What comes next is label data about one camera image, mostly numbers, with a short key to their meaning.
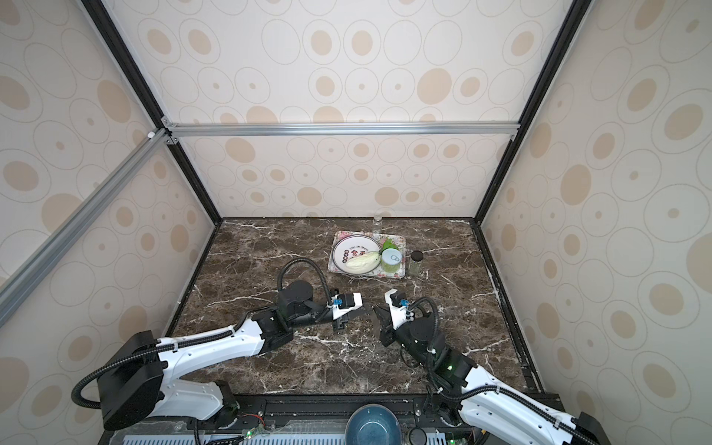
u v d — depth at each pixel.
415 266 1.00
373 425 0.71
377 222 1.12
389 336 0.67
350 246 1.10
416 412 0.73
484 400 0.52
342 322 0.64
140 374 0.41
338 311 0.60
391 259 1.00
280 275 0.55
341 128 0.90
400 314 0.64
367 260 1.01
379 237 1.13
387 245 1.01
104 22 0.69
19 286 0.51
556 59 0.75
